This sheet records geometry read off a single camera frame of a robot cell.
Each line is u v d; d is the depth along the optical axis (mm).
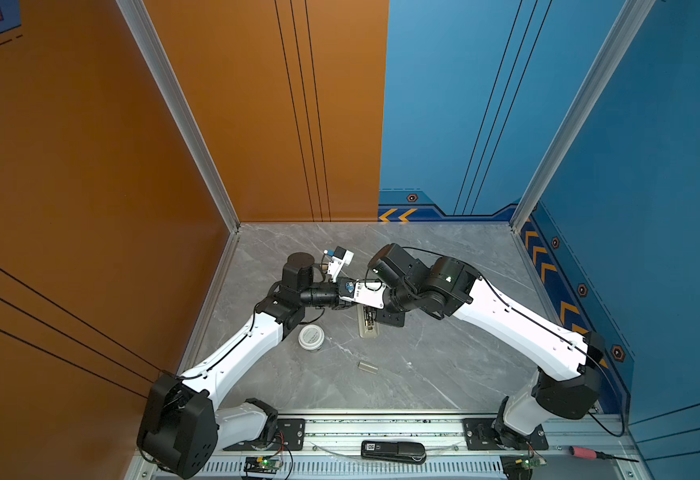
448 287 436
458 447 724
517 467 699
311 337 832
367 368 845
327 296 644
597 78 800
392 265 479
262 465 707
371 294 571
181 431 394
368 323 676
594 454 696
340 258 693
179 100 846
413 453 670
